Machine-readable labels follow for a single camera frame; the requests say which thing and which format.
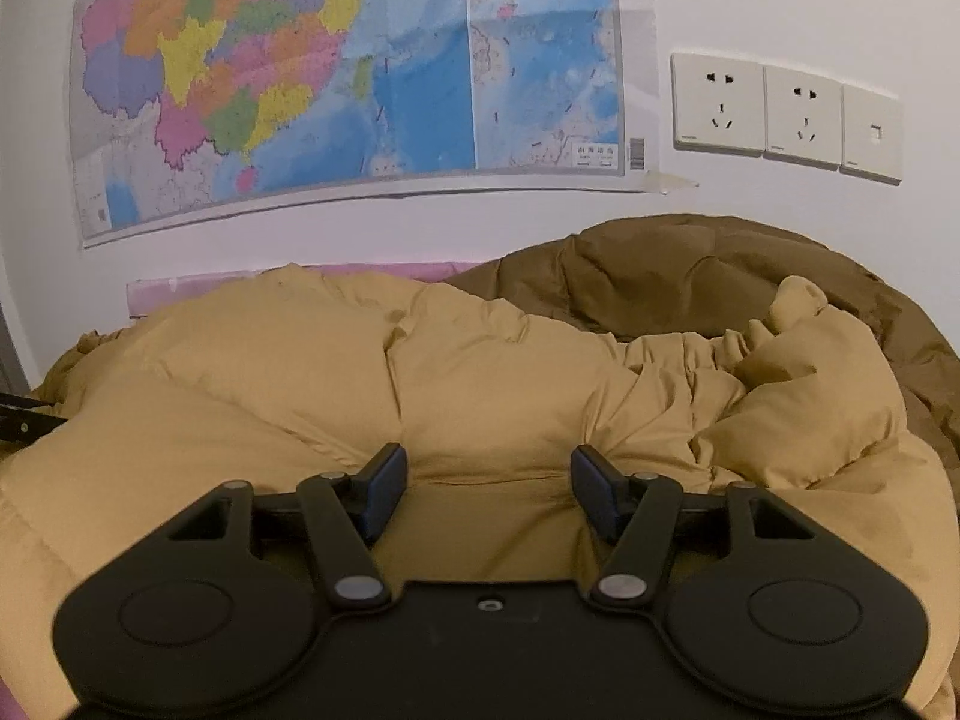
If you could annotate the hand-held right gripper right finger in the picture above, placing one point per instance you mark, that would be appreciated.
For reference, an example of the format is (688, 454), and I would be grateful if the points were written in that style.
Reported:
(596, 491)

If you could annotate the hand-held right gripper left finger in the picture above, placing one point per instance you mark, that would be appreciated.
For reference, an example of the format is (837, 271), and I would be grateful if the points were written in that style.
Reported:
(382, 491)

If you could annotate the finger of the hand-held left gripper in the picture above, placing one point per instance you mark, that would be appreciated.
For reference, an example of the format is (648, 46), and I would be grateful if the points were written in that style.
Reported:
(22, 427)

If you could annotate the tan puffer jacket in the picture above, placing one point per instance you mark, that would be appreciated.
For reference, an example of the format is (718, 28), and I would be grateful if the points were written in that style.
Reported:
(487, 390)

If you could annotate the pink bed sheet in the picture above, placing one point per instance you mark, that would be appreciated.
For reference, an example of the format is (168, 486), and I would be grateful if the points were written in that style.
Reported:
(187, 291)

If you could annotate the white wall socket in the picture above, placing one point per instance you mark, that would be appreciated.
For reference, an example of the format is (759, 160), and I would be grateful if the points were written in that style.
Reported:
(716, 101)
(802, 116)

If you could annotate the colourful wall map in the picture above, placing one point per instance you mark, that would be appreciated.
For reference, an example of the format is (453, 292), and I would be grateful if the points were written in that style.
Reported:
(337, 75)

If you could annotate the small white wall plate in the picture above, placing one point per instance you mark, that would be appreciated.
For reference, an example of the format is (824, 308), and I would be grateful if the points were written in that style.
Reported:
(870, 135)

